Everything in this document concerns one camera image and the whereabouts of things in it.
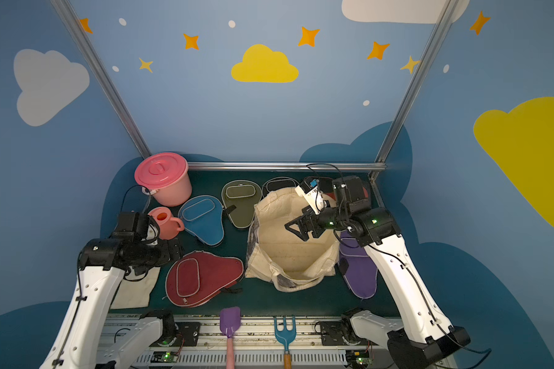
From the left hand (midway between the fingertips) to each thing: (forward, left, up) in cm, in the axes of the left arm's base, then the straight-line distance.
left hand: (176, 253), depth 72 cm
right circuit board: (-24, -59, -20) cm, 67 cm away
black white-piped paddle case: (+47, -30, -17) cm, 59 cm away
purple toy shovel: (-16, -17, -20) cm, 30 cm away
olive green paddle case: (+40, -15, -19) cm, 47 cm away
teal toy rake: (-20, -36, -18) cm, 45 cm away
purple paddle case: (+2, -65, -17) cm, 67 cm away
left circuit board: (-26, +3, -20) cm, 33 cm away
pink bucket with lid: (+35, +16, -2) cm, 38 cm away
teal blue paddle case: (+25, +2, -17) cm, 30 cm away
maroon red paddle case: (-1, -3, -16) cm, 16 cm away
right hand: (+8, -39, +12) cm, 42 cm away
